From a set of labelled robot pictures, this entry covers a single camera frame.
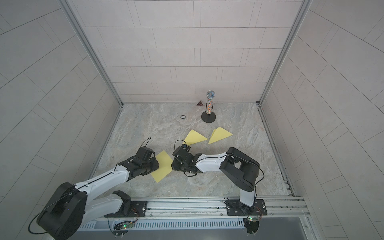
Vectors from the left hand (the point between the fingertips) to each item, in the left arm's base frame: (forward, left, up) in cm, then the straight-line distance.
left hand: (161, 163), depth 88 cm
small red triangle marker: (+47, -23, +4) cm, 52 cm away
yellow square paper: (-2, -3, +5) cm, 6 cm away
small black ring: (+34, -10, +2) cm, 36 cm away
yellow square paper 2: (+15, -19, +5) cm, 24 cm away
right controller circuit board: (-29, -47, +1) cm, 56 cm away
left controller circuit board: (-30, +11, +4) cm, 32 cm away
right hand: (-3, -7, +1) cm, 8 cm away
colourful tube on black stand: (+33, -29, +3) cm, 45 cm away
